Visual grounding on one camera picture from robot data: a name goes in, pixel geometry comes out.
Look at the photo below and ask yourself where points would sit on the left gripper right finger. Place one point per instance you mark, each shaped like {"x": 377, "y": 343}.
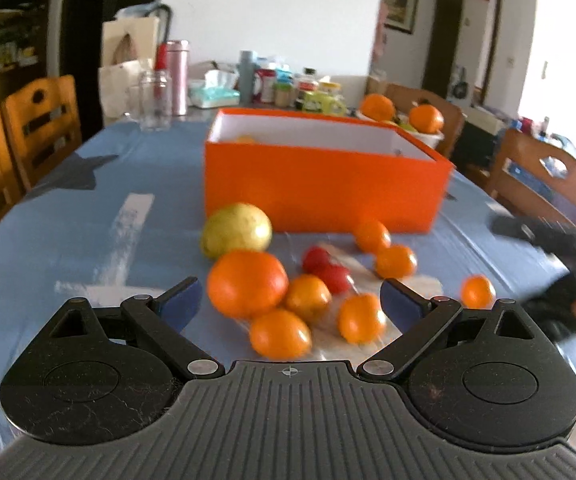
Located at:
{"x": 420, "y": 320}

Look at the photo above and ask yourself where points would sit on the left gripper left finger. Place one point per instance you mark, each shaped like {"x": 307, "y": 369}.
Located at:
{"x": 157, "y": 323}

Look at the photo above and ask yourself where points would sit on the small tangerine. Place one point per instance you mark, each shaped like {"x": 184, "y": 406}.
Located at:
{"x": 372, "y": 236}
{"x": 477, "y": 292}
{"x": 308, "y": 297}
{"x": 360, "y": 318}
{"x": 396, "y": 261}
{"x": 280, "y": 335}

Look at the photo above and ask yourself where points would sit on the large orange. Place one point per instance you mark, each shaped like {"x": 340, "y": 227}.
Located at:
{"x": 244, "y": 284}

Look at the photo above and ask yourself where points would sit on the red cherry tomato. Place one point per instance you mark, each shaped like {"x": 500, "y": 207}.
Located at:
{"x": 314, "y": 259}
{"x": 337, "y": 278}

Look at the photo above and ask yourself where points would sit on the yellow-green mango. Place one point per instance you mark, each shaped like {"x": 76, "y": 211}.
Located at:
{"x": 239, "y": 226}

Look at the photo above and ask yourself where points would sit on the wooden chair near right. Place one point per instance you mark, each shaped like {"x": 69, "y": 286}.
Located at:
{"x": 550, "y": 166}

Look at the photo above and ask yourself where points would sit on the blue tablecloth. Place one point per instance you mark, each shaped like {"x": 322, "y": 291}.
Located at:
{"x": 123, "y": 215}

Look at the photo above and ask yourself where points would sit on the white fruit basket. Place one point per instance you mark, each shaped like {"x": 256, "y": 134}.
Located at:
{"x": 429, "y": 139}

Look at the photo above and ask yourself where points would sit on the orange cardboard box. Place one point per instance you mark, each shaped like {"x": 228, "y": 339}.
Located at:
{"x": 319, "y": 174}

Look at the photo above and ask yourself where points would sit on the orange in basket right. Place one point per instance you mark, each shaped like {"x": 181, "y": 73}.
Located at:
{"x": 426, "y": 118}

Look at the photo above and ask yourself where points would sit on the orange in basket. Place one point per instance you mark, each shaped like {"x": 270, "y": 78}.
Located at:
{"x": 426, "y": 118}
{"x": 377, "y": 107}

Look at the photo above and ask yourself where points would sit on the glass jar mug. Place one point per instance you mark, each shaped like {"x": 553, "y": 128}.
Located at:
{"x": 150, "y": 113}

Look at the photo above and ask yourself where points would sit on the orange in basket left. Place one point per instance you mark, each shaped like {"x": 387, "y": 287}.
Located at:
{"x": 377, "y": 107}

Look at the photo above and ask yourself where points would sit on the wooden chair far right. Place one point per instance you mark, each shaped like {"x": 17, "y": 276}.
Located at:
{"x": 405, "y": 99}

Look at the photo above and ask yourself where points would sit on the wooden chair far left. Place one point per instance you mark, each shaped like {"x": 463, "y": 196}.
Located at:
{"x": 43, "y": 126}

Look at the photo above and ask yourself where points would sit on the tissue box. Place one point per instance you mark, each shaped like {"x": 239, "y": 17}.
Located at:
{"x": 217, "y": 89}

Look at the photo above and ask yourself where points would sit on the green panda mug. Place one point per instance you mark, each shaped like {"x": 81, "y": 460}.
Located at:
{"x": 318, "y": 102}

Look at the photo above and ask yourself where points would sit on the red labelled jar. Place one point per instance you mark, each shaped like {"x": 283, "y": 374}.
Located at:
{"x": 267, "y": 81}

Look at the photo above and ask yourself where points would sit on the grey tall bottle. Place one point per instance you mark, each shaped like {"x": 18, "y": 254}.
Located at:
{"x": 246, "y": 69}

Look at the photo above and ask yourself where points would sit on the pink thermos bottle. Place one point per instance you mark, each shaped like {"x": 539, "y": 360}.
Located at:
{"x": 177, "y": 62}

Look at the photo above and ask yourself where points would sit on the paper shopping bag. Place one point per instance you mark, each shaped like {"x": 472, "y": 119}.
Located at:
{"x": 128, "y": 50}

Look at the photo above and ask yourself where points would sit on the pink hanging clothes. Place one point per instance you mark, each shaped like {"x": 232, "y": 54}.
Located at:
{"x": 380, "y": 38}

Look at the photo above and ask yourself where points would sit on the landscape framed picture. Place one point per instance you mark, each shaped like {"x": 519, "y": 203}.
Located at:
{"x": 401, "y": 15}

